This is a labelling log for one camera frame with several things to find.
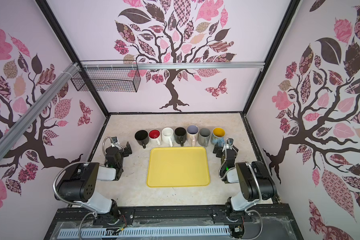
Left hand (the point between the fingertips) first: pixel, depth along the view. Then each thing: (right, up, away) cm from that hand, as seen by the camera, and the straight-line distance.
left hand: (121, 144), depth 94 cm
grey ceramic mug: (+53, +5, 0) cm, 53 cm away
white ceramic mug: (+29, +6, +9) cm, 31 cm away
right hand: (+67, +2, -2) cm, 67 cm away
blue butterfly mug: (+62, +6, +1) cm, 62 cm away
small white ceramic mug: (+19, +5, +9) cm, 22 cm away
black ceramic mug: (+38, +7, +4) cm, 39 cm away
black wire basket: (-9, +45, +1) cm, 45 cm away
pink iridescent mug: (+46, +8, +2) cm, 47 cm away
